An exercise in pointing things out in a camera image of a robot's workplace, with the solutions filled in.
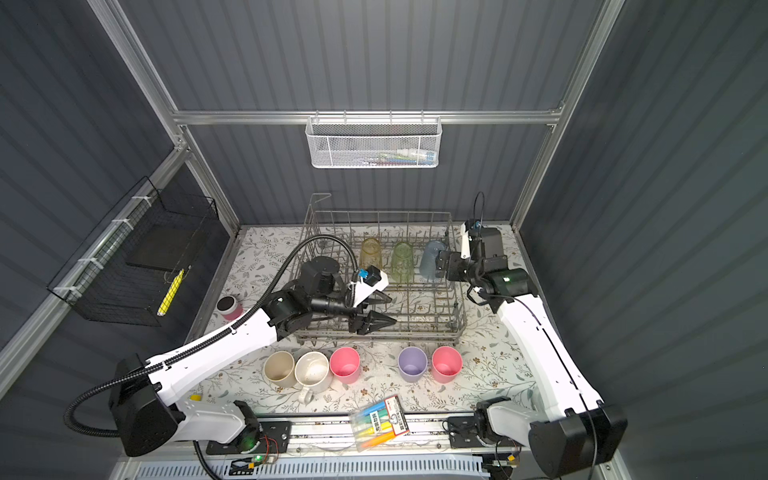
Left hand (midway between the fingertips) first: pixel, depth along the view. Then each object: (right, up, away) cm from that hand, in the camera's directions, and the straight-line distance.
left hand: (395, 310), depth 68 cm
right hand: (+16, +11, +8) cm, 21 cm away
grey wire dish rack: (+11, -6, +30) cm, 32 cm away
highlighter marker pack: (-4, -29, +6) cm, 30 cm away
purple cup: (+5, -19, +16) cm, 25 cm away
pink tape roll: (-51, -4, +23) cm, 56 cm away
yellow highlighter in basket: (-53, +7, +4) cm, 53 cm away
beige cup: (-32, -19, +14) cm, 40 cm away
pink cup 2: (+15, -18, +16) cm, 29 cm away
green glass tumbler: (+3, +10, +23) cm, 25 cm away
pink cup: (-14, -18, +14) cm, 27 cm away
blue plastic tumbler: (+10, +10, +24) cm, 28 cm away
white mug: (-23, -20, +14) cm, 34 cm away
